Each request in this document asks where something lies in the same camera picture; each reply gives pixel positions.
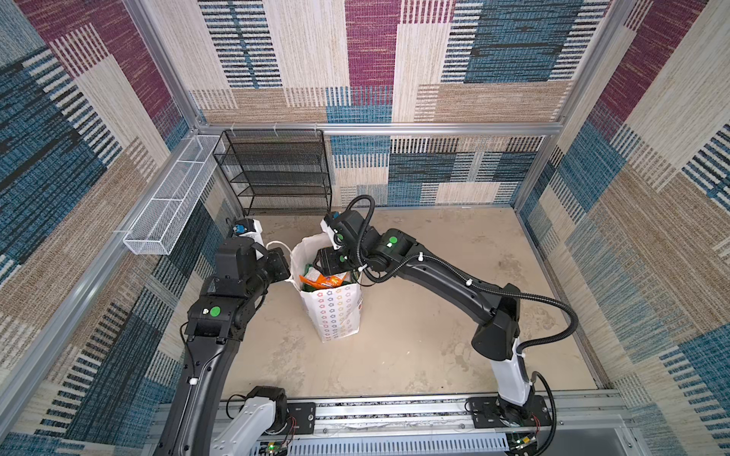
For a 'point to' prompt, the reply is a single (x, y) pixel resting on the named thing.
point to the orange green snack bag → (325, 280)
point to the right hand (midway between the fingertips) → (324, 268)
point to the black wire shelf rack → (277, 172)
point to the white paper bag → (336, 312)
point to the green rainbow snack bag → (310, 272)
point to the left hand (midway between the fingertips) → (281, 247)
